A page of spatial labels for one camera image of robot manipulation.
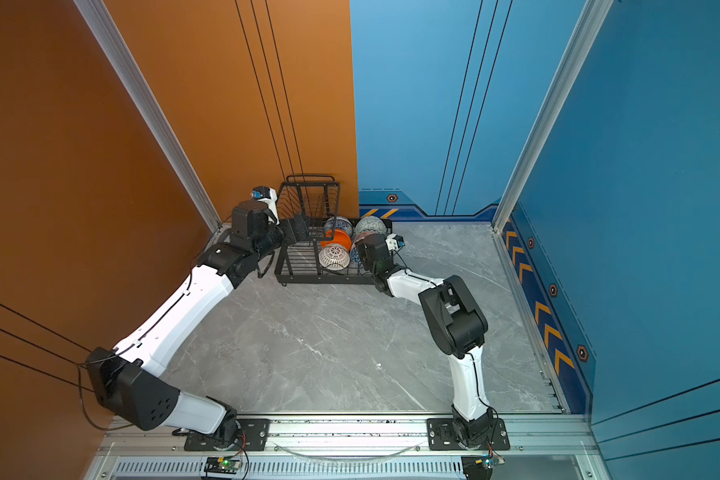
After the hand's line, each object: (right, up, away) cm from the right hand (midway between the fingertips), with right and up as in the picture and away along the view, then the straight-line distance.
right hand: (354, 237), depth 97 cm
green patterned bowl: (+6, +6, +16) cm, 18 cm away
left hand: (-14, +5, -20) cm, 25 cm away
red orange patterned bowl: (+2, +1, +14) cm, 14 cm away
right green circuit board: (+34, -54, -27) cm, 69 cm away
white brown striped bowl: (-7, -7, +8) cm, 13 cm away
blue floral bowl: (-7, +6, +17) cm, 19 cm away
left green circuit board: (-30, -56, -26) cm, 68 cm away
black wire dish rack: (-14, +15, +11) cm, 24 cm away
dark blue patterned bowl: (0, -6, +5) cm, 8 cm away
